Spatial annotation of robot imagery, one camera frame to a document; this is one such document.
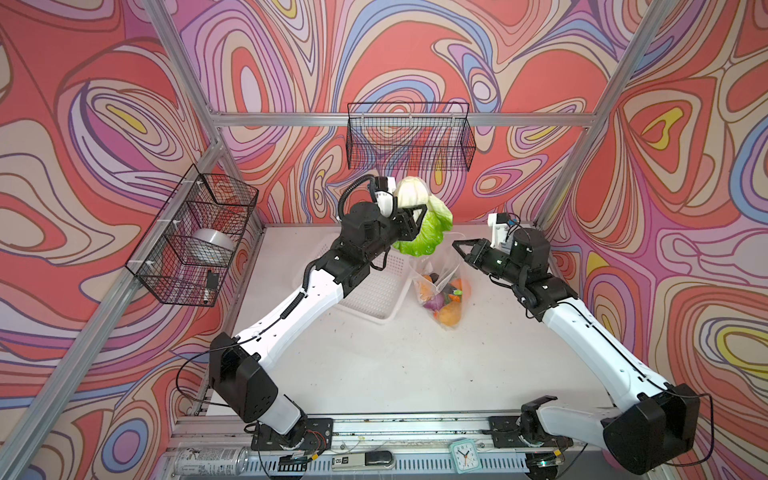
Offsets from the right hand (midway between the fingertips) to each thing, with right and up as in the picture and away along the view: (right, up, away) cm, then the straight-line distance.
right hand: (453, 250), depth 74 cm
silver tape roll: (-59, +2, -4) cm, 59 cm away
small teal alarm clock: (+2, -49, -5) cm, 49 cm away
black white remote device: (-21, -48, -8) cm, 53 cm away
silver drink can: (-57, -48, -8) cm, 74 cm away
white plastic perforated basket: (-20, -15, +24) cm, 35 cm away
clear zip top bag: (-3, -9, -2) cm, 9 cm away
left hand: (-8, +10, -7) cm, 14 cm away
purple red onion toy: (-2, -16, +15) cm, 22 cm away
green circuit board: (-40, -52, -2) cm, 66 cm away
